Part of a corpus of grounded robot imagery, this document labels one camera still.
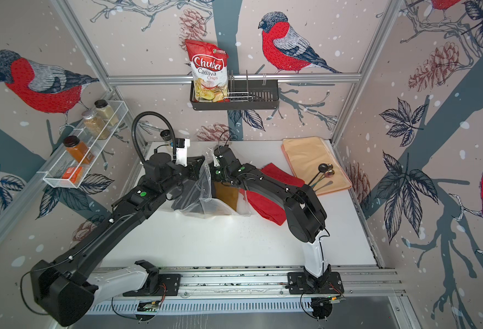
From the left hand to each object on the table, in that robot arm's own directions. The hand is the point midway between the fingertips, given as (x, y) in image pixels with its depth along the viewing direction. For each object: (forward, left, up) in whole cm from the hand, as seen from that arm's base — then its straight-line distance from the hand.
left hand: (207, 153), depth 72 cm
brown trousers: (0, -5, -30) cm, 30 cm away
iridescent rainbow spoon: (+11, -53, -32) cm, 63 cm away
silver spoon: (+9, -56, -33) cm, 66 cm away
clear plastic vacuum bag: (-11, -1, -20) cm, 23 cm away
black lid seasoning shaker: (+33, +30, -22) cm, 50 cm away
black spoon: (+17, -55, -31) cm, 65 cm away
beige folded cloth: (+20, -51, -31) cm, 63 cm away
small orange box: (-10, +43, -1) cm, 44 cm away
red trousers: (-8, -25, -30) cm, 40 cm away
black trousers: (-9, +9, -17) cm, 21 cm away
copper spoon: (+13, -56, -31) cm, 65 cm away
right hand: (+1, +5, -14) cm, 15 cm away
